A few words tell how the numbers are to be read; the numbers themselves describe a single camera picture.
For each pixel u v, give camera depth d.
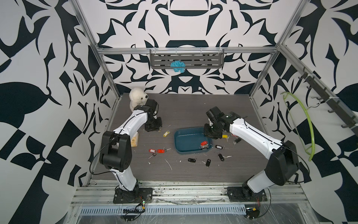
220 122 0.60
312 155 0.64
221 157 0.87
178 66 0.91
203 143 0.93
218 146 0.92
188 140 0.92
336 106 0.55
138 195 0.73
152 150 0.89
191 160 0.87
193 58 0.94
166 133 0.97
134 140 0.90
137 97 0.94
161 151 0.89
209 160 0.87
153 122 0.76
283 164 0.43
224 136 0.94
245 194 0.67
